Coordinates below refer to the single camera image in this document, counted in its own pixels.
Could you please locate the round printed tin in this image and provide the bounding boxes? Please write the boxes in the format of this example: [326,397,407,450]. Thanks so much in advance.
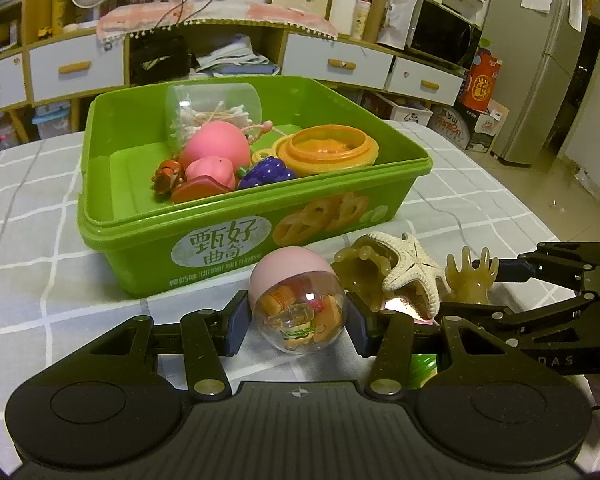
[427,107,468,146]

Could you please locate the brown toy figurine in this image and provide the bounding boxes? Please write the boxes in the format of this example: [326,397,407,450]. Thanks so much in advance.
[151,159,186,196]

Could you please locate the pile of folded cloths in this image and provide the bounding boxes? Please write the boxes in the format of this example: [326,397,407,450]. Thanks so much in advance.
[192,35,281,78]

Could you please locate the pink pig toy with cord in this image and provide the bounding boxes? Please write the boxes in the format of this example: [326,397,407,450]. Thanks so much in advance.
[180,119,276,196]

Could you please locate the pink fringed cloth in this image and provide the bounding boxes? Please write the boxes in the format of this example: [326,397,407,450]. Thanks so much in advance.
[97,2,340,41]

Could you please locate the pink clear capsule ball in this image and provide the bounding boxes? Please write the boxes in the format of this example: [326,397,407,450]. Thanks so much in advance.
[248,247,351,356]

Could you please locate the clear bin blue lid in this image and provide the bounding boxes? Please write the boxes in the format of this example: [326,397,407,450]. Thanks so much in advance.
[32,102,73,141]

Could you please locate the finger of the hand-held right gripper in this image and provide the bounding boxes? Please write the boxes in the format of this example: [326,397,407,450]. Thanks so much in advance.
[440,292,600,342]
[472,241,600,295]

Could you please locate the white starfish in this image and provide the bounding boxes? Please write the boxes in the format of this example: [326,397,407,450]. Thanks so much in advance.
[365,231,451,321]

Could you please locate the clear cotton swab container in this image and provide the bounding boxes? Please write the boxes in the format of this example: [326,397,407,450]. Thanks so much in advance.
[166,82,263,153]

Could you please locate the silver refrigerator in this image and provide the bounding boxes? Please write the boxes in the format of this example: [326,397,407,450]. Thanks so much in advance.
[490,0,578,167]

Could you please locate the red printed box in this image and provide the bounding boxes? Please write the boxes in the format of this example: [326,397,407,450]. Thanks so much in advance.
[461,50,501,113]

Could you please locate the green plastic storage box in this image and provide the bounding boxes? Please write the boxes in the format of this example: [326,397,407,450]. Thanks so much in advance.
[77,76,435,297]

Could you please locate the red brown toy piece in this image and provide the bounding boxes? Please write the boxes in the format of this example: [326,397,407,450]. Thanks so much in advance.
[172,175,231,205]

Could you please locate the wooden cabinet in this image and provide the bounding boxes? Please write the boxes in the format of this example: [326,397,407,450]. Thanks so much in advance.
[0,0,468,161]

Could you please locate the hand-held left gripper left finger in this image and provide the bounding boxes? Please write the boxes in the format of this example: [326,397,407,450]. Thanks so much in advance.
[80,290,253,402]

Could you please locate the yellow toy pot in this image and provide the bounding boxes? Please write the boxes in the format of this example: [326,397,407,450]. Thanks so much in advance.
[252,125,381,177]

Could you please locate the purple toy grapes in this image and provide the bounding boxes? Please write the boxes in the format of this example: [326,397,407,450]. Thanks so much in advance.
[237,156,298,191]

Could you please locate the white bottle red cap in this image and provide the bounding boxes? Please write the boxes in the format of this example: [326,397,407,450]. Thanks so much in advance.
[352,0,376,38]

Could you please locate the clear storage bin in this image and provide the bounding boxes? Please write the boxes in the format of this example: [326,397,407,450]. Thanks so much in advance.
[0,115,26,153]

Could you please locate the grey checked tablecloth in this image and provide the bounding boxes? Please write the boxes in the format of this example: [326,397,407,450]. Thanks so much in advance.
[0,120,600,480]

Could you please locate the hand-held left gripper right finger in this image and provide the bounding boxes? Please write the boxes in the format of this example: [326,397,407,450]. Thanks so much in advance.
[347,292,525,400]

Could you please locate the green yellow corn toy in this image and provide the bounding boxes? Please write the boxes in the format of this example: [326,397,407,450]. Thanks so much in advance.
[407,352,441,388]

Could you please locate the cardboard carton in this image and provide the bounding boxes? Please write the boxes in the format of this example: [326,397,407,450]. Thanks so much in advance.
[467,100,510,153]

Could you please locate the white plastic crate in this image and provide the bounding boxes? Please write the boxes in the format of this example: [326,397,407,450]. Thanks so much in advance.
[365,92,433,126]

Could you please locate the black microwave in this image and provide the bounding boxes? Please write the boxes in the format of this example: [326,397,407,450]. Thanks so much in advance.
[405,0,483,68]

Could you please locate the cardboard tube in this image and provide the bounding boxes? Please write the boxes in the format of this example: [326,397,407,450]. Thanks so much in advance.
[366,0,390,42]

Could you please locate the black bag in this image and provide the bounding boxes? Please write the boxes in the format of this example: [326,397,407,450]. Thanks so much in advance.
[129,32,193,86]

